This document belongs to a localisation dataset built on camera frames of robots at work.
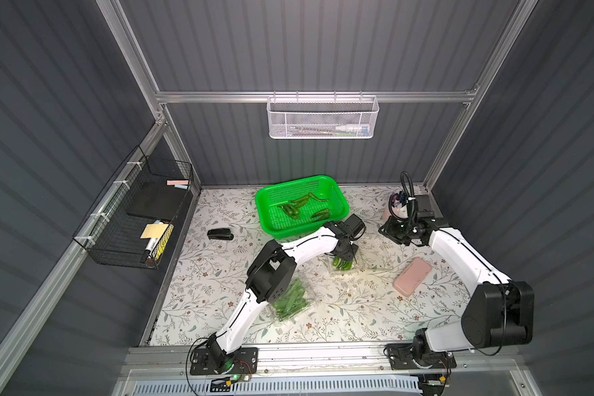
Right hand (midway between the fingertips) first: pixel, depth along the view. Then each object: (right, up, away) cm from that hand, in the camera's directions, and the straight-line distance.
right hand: (385, 229), depth 87 cm
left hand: (-12, -10, +7) cm, 17 cm away
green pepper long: (-24, +13, +28) cm, 39 cm away
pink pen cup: (+1, +7, -9) cm, 11 cm away
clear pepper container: (-32, -24, -4) cm, 40 cm away
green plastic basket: (-40, 0, +19) cm, 44 cm away
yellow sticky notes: (-73, +1, -15) cm, 75 cm away
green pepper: (-31, +11, +26) cm, 41 cm away
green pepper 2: (-35, +7, +21) cm, 41 cm away
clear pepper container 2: (-16, -14, +7) cm, 23 cm away
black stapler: (-64, -3, +17) cm, 67 cm away
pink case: (+11, -17, +3) cm, 20 cm away
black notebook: (-75, +10, -11) cm, 76 cm away
